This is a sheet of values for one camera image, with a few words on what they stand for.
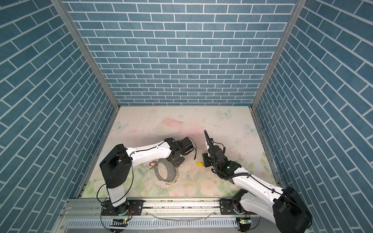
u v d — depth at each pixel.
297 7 0.71
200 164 0.89
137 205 0.74
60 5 0.70
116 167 0.47
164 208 0.75
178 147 0.64
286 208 0.40
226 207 0.74
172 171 0.91
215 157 0.63
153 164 0.89
